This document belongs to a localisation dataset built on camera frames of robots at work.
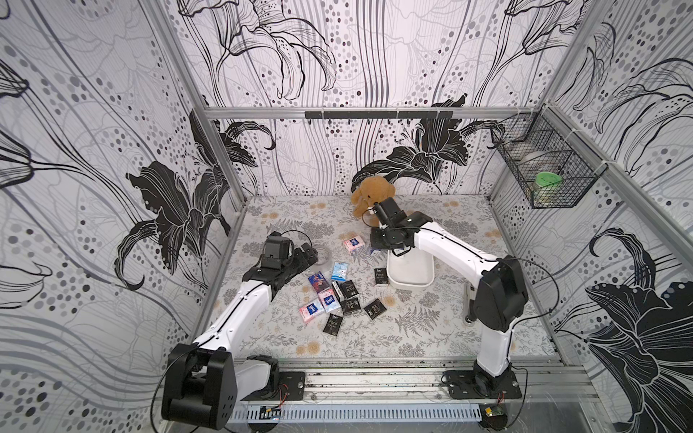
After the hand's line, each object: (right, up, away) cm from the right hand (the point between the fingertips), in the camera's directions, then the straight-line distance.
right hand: (376, 238), depth 90 cm
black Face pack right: (+2, -13, +3) cm, 14 cm away
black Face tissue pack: (-10, -17, 0) cm, 20 cm away
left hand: (-22, -7, -4) cm, 23 cm away
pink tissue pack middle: (-16, -20, -4) cm, 26 cm away
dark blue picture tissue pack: (-20, -15, +1) cm, 25 cm away
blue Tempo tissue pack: (-1, -4, -4) cm, 6 cm away
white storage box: (+13, -12, +6) cm, 19 cm away
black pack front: (-14, -26, -8) cm, 31 cm away
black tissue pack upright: (-13, -17, -3) cm, 22 cm away
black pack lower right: (-1, -23, -4) cm, 23 cm away
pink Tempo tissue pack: (-8, -2, +11) cm, 14 cm away
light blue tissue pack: (-13, -12, +3) cm, 18 cm away
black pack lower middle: (-9, -21, -4) cm, 24 cm away
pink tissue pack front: (-22, -23, -6) cm, 32 cm away
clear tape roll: (-20, -7, +11) cm, 23 cm away
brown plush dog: (-1, +17, +6) cm, 19 cm away
